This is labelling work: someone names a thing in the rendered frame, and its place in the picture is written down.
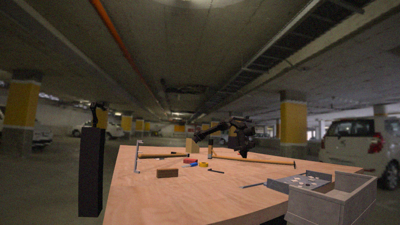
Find yellow tape roll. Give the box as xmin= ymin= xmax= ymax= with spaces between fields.
xmin=199 ymin=162 xmax=209 ymax=167

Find red flat block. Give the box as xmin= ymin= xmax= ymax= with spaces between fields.
xmin=183 ymin=158 xmax=198 ymax=164

